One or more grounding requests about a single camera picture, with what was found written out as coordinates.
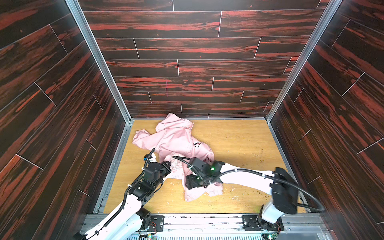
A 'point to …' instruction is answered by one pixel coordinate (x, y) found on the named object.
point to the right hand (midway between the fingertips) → (191, 181)
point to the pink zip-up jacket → (173, 140)
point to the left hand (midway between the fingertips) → (171, 162)
